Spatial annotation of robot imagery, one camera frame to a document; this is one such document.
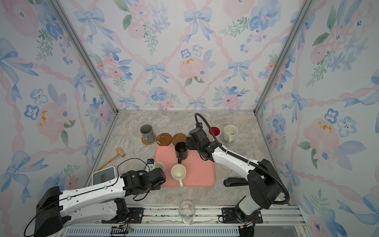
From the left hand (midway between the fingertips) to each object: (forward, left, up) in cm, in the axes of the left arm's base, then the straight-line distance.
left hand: (159, 180), depth 79 cm
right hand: (+22, -17, +7) cm, 29 cm away
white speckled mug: (+35, -44, -1) cm, 56 cm away
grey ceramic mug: (+28, +10, +4) cm, 30 cm away
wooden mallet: (+20, +29, -5) cm, 36 cm away
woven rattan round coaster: (+28, +15, -5) cm, 33 cm away
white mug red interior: (+33, -33, +2) cm, 47 cm away
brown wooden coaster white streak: (+30, +2, -5) cm, 31 cm away
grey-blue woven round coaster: (+31, -38, -6) cm, 50 cm away
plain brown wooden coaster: (+32, -8, -5) cm, 33 cm away
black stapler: (+1, -41, -3) cm, 41 cm away
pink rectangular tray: (+7, -22, -5) cm, 23 cm away
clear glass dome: (-13, -15, -7) cm, 21 cm away
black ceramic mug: (+20, -11, -1) cm, 23 cm away
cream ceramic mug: (+7, -9, -5) cm, 13 cm away
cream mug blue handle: (+7, +1, +4) cm, 8 cm away
